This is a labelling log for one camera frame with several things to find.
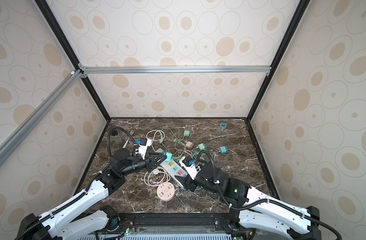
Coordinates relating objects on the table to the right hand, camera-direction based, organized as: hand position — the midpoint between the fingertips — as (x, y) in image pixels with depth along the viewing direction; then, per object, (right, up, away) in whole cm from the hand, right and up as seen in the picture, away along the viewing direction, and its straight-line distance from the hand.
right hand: (181, 170), depth 66 cm
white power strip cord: (-15, +13, +40) cm, 45 cm away
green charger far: (+3, +16, +43) cm, 46 cm away
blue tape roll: (+31, +22, +50) cm, 63 cm away
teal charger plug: (+27, +5, +34) cm, 43 cm away
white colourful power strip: (-6, -5, +24) cm, 25 cm away
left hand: (-6, +5, +1) cm, 8 cm away
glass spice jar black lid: (-45, +13, +34) cm, 58 cm away
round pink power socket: (-9, -16, +16) cm, 24 cm away
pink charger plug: (+4, +8, +36) cm, 38 cm away
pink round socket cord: (-16, -10, +24) cm, 30 cm away
